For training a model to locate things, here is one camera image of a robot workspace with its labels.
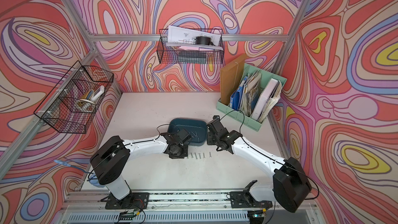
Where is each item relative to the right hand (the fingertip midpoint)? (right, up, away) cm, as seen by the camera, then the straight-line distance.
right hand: (213, 140), depth 84 cm
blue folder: (+15, +25, +11) cm, 31 cm away
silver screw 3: (-8, -9, +4) cm, 12 cm away
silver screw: (-12, -10, +4) cm, 16 cm away
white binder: (+31, +26, 0) cm, 40 cm away
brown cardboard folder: (+13, +37, +11) cm, 41 cm away
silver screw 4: (-5, -10, +4) cm, 12 cm away
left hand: (-14, -10, +3) cm, 17 cm away
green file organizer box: (+23, +9, +12) cm, 28 cm away
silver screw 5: (-1, -9, +4) cm, 10 cm away
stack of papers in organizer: (+23, +27, +5) cm, 36 cm away
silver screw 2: (-10, -10, +4) cm, 14 cm away
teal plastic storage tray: (-9, +4, +15) cm, 18 cm away
